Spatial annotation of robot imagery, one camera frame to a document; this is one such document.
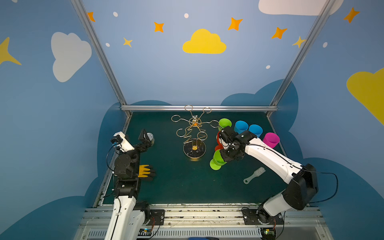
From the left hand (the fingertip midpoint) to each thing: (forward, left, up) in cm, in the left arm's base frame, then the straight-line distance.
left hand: (135, 132), depth 68 cm
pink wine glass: (+9, -74, -17) cm, 76 cm away
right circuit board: (-35, -65, -36) cm, 83 cm away
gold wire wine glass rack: (+12, -28, -30) cm, 43 cm away
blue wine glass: (+20, -58, -18) cm, 64 cm away
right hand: (-1, -46, -19) cm, 50 cm away
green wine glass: (-5, -40, -17) cm, 44 cm away
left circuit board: (-35, -4, -35) cm, 50 cm away
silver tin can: (+17, +2, -28) cm, 32 cm away
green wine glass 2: (+24, -48, -20) cm, 57 cm away
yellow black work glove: (-6, +1, -31) cm, 32 cm away
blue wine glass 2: (+17, -67, -18) cm, 71 cm away
